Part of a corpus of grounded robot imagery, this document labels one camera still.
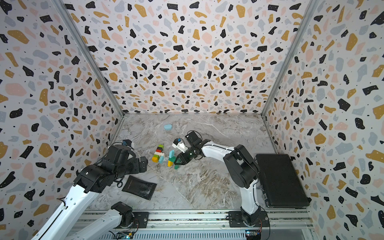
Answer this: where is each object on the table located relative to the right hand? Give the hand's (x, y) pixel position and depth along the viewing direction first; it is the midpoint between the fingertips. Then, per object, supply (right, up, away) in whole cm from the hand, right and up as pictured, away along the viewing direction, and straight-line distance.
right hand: (176, 162), depth 87 cm
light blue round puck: (-11, +21, +26) cm, 35 cm away
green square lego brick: (0, -2, -2) cm, 3 cm away
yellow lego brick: (-4, -1, 0) cm, 4 cm away
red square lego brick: (-14, +5, +10) cm, 18 cm away
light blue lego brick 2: (-3, +5, -2) cm, 6 cm away
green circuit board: (-20, -30, -17) cm, 40 cm away
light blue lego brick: (-11, 0, +7) cm, 12 cm away
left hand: (-15, +4, -16) cm, 22 cm away
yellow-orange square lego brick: (-14, 0, +5) cm, 15 cm away
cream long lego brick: (-12, +4, +8) cm, 15 cm away
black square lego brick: (-13, +6, +12) cm, 19 cm away
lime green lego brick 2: (-14, +2, +7) cm, 16 cm away
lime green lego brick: (-12, +8, +13) cm, 20 cm away
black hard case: (+57, -11, -8) cm, 59 cm away
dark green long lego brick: (-1, +2, -2) cm, 3 cm away
